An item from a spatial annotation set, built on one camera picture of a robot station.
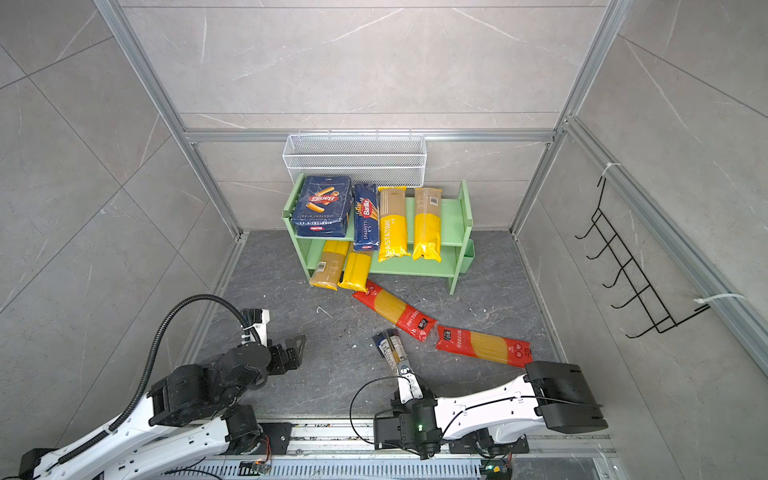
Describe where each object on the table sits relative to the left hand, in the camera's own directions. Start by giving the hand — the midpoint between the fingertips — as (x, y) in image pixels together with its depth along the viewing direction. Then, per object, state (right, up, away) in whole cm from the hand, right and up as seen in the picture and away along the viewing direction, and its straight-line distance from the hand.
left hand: (293, 336), depth 70 cm
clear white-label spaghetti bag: (+24, -7, +14) cm, 28 cm away
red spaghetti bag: (+26, +1, +24) cm, 35 cm away
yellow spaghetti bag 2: (+4, +16, +20) cm, 26 cm away
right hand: (+27, -18, +8) cm, 33 cm away
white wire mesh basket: (+23, +52, +30) cm, 64 cm away
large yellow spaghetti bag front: (+13, +14, +20) cm, 28 cm away
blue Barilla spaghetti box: (+17, +30, +12) cm, 36 cm away
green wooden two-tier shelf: (+43, +28, +16) cm, 54 cm away
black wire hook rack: (+80, +10, -5) cm, 80 cm away
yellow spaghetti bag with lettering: (+24, +23, +7) cm, 34 cm away
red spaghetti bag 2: (+51, -8, +18) cm, 55 cm away
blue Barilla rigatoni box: (+4, +33, +12) cm, 36 cm away
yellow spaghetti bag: (+33, +28, +10) cm, 45 cm away
